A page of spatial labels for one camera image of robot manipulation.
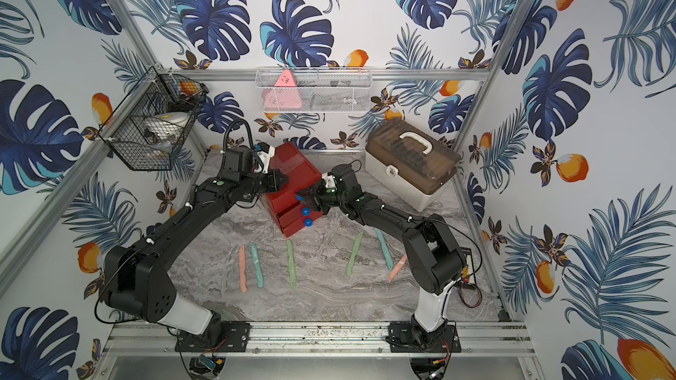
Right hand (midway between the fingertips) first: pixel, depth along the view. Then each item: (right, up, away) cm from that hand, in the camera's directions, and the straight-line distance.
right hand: (295, 194), depth 83 cm
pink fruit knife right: (+33, -25, +5) cm, 42 cm away
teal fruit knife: (-13, -24, +5) cm, 28 cm away
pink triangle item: (-5, +34, +7) cm, 35 cm away
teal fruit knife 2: (+29, -18, +10) cm, 36 cm away
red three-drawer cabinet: (-1, -7, +1) cm, 7 cm away
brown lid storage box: (+38, +11, +9) cm, 41 cm away
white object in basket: (-39, +21, -3) cm, 44 cm away
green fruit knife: (-3, -24, +7) cm, 25 cm away
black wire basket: (-49, +35, +7) cm, 61 cm away
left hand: (-3, +6, 0) cm, 7 cm away
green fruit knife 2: (+19, -21, +7) cm, 29 cm away
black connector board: (+39, -15, -32) cm, 52 cm away
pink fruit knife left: (-18, -26, +4) cm, 32 cm away
